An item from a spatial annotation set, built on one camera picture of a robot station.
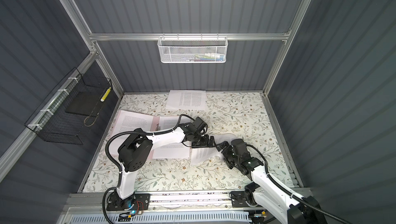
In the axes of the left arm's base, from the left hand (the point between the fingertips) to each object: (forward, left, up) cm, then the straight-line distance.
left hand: (211, 146), depth 89 cm
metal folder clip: (+16, +33, -2) cm, 37 cm away
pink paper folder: (+22, +35, -1) cm, 41 cm away
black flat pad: (+13, +61, +28) cm, 68 cm away
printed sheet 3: (0, +22, -4) cm, 22 cm away
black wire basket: (+1, +70, +29) cm, 76 cm away
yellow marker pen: (+21, +56, +25) cm, 65 cm away
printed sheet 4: (-5, +6, -1) cm, 8 cm away
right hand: (-5, -4, +3) cm, 7 cm away
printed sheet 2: (+40, +14, -1) cm, 42 cm away
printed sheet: (+19, +52, +2) cm, 55 cm away
